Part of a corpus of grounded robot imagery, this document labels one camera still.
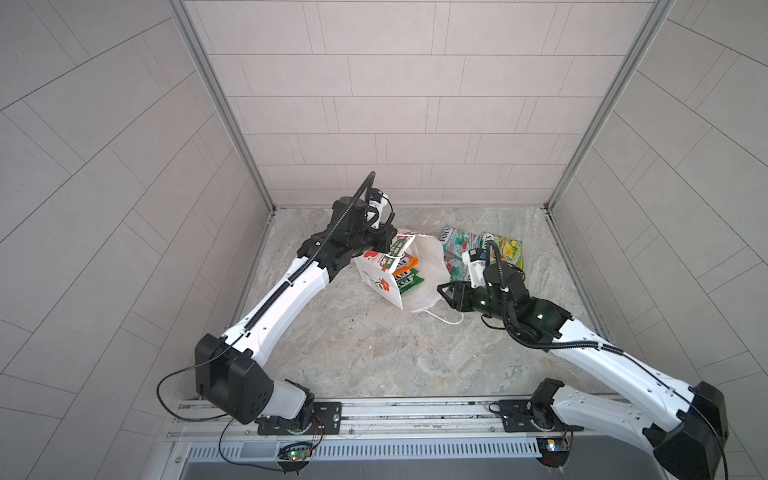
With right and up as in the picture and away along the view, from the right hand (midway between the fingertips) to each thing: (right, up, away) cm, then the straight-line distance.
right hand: (440, 291), depth 73 cm
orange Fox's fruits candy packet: (-8, +4, +16) cm, 18 cm away
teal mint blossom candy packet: (+9, +11, +29) cm, 33 cm away
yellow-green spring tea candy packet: (+29, +8, +28) cm, 41 cm away
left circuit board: (-33, -34, -8) cm, 48 cm away
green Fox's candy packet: (-7, -1, +16) cm, 18 cm away
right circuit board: (+26, -36, -5) cm, 44 cm away
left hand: (-9, +16, +1) cm, 19 cm away
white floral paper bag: (-16, +4, +7) cm, 18 cm away
